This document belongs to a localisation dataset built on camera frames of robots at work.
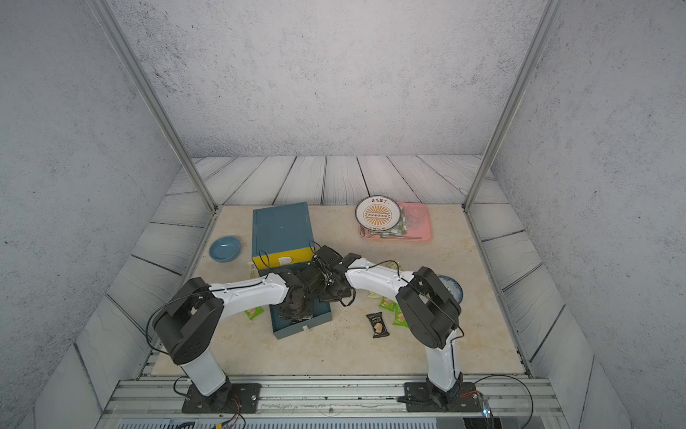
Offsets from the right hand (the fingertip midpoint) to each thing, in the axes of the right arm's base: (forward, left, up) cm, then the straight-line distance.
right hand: (324, 299), depth 88 cm
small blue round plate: (+22, +41, -2) cm, 46 cm away
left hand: (-5, +5, -5) cm, 8 cm away
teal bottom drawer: (-6, 0, +2) cm, 6 cm away
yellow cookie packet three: (+4, -17, -4) cm, 18 cm away
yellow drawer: (+6, +11, +15) cm, 19 cm away
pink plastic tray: (+34, -34, -3) cm, 49 cm away
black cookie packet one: (-8, -18, -4) cm, 20 cm away
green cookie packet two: (0, -21, -4) cm, 21 cm away
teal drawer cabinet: (+15, +13, +17) cm, 27 cm away
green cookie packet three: (-4, -24, -4) cm, 25 cm away
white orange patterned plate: (+40, -19, -2) cm, 45 cm away
